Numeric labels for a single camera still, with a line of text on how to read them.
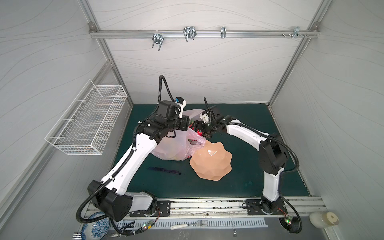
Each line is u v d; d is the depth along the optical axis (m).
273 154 0.50
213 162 0.89
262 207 0.67
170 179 0.80
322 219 0.65
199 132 0.82
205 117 0.84
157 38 0.79
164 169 0.86
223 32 0.78
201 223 0.73
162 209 0.74
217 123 0.69
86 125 0.69
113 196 0.37
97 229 0.68
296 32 0.76
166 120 0.53
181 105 0.65
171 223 0.70
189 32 0.77
